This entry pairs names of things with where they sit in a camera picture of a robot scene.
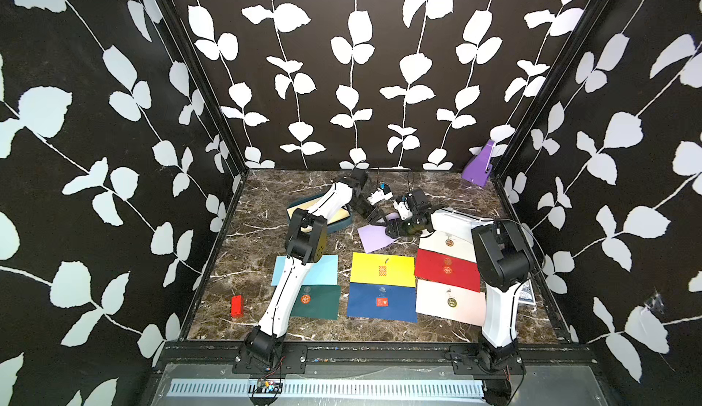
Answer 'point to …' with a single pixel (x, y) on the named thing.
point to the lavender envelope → (375, 237)
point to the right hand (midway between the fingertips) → (391, 226)
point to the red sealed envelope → (447, 270)
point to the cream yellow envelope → (339, 215)
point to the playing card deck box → (526, 295)
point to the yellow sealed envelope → (383, 270)
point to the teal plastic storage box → (335, 225)
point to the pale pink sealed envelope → (452, 303)
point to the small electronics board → (266, 386)
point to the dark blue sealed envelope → (382, 302)
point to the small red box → (237, 306)
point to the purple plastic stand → (480, 165)
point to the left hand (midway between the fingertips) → (384, 216)
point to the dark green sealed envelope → (315, 301)
